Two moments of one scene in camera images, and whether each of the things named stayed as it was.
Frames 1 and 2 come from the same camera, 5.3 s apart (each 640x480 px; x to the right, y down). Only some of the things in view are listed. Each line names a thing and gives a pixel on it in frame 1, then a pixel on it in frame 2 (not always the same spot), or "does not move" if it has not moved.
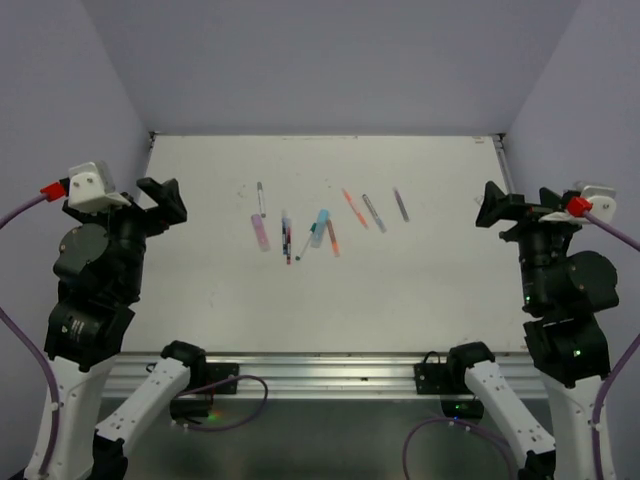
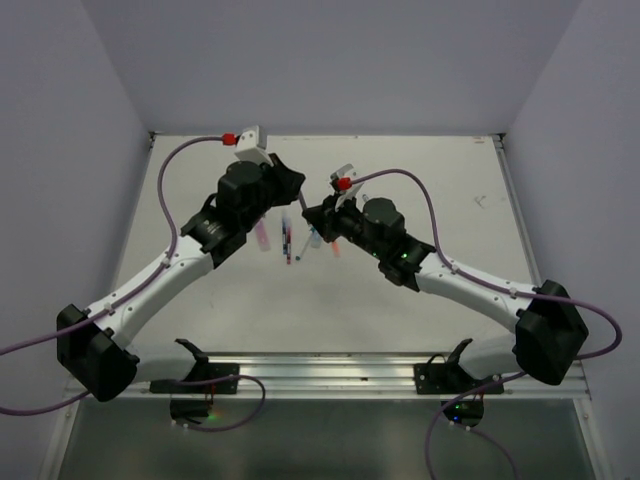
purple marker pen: (401, 205) -> (302, 200)
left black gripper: (171, 209) -> (287, 180)
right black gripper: (496, 203) -> (325, 218)
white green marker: (306, 241) does not move
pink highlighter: (258, 226) does not move
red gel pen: (289, 245) does not move
